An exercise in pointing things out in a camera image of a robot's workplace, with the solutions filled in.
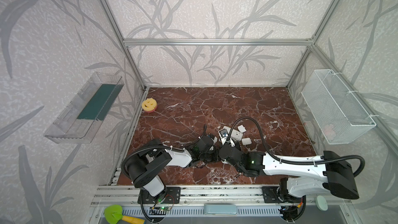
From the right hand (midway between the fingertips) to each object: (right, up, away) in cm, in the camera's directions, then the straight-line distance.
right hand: (220, 138), depth 79 cm
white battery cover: (+15, +2, +18) cm, 23 cm away
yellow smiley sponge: (-48, +16, +28) cm, 58 cm away
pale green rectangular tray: (-1, -28, -12) cm, 30 cm away
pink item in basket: (+51, +5, -6) cm, 52 cm away
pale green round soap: (+45, -27, -9) cm, 54 cm away
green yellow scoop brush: (-48, -31, -11) cm, 59 cm away
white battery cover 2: (+16, -5, +13) cm, 21 cm away
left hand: (+3, -10, +5) cm, 12 cm away
